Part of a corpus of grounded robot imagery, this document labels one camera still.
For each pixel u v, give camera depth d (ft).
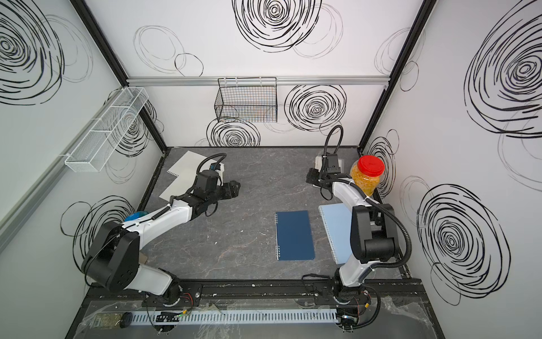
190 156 3.81
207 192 2.20
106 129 2.37
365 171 2.84
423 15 2.41
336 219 3.10
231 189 2.59
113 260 1.40
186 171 3.58
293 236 3.05
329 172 2.36
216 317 2.53
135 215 2.71
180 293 2.35
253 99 4.06
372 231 1.55
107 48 2.65
